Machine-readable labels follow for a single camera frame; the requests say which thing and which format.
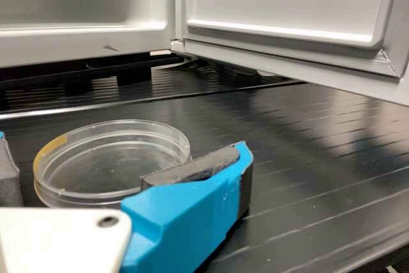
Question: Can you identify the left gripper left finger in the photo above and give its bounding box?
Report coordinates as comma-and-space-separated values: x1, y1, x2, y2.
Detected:
0, 130, 24, 208

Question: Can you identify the black platform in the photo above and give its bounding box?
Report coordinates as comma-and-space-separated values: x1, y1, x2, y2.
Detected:
0, 81, 409, 273

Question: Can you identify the incubator door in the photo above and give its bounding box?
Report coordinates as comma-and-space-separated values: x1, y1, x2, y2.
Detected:
171, 0, 409, 108

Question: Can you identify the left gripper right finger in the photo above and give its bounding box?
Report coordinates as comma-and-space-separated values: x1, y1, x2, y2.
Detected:
120, 140, 254, 273

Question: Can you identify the petri dish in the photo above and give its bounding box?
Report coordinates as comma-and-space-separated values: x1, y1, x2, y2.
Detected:
32, 118, 193, 209

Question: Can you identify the white incubator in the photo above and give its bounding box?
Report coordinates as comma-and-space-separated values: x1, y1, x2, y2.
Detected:
0, 0, 187, 70

